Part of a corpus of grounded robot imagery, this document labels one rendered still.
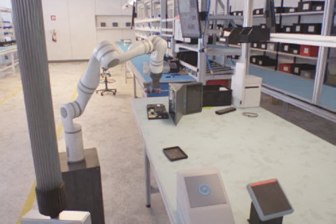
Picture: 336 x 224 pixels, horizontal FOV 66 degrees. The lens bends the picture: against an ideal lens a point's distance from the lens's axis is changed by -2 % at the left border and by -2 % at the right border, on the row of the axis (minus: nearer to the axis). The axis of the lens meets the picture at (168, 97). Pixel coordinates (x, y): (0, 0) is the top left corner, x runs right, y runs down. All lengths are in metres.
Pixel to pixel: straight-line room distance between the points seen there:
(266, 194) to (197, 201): 0.20
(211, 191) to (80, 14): 12.21
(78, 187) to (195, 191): 0.88
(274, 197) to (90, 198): 1.03
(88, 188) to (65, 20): 11.56
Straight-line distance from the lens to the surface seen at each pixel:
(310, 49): 6.01
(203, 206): 0.77
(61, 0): 12.87
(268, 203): 0.83
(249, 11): 2.14
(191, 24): 2.86
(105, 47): 1.18
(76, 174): 1.50
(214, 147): 1.32
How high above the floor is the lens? 1.56
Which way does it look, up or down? 15 degrees down
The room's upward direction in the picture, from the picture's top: straight up
